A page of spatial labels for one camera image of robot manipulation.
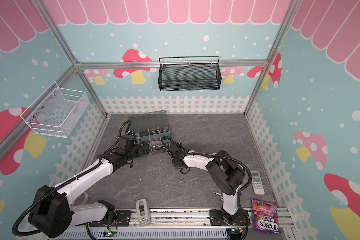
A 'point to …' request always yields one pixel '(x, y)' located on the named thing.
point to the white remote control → (257, 183)
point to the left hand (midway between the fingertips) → (142, 149)
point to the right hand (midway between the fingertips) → (178, 163)
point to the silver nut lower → (181, 179)
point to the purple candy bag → (265, 215)
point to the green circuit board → (107, 234)
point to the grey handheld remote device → (142, 212)
